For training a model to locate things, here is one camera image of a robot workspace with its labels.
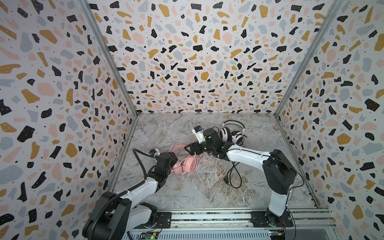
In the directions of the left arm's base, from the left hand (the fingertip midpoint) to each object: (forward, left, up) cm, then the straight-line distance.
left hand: (173, 153), depth 88 cm
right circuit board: (-40, -53, -10) cm, 67 cm away
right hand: (+2, -9, +7) cm, 11 cm away
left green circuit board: (-39, +9, -9) cm, 41 cm away
